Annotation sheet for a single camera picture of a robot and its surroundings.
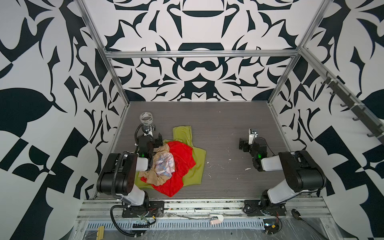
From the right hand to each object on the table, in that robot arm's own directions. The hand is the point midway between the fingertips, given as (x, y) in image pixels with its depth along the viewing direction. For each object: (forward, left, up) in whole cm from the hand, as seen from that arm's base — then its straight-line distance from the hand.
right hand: (250, 136), depth 95 cm
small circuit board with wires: (-45, 0, -6) cm, 45 cm away
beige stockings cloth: (-24, +58, +2) cm, 62 cm away
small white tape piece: (-43, +24, -2) cm, 49 cm away
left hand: (+2, +61, +5) cm, 62 cm away
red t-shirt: (-15, +41, +1) cm, 44 cm away
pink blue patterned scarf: (-19, +50, +5) cm, 54 cm away
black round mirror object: (-41, -13, -4) cm, 43 cm away
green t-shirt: (-23, +36, -3) cm, 43 cm away
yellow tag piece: (-47, +77, -1) cm, 90 cm away
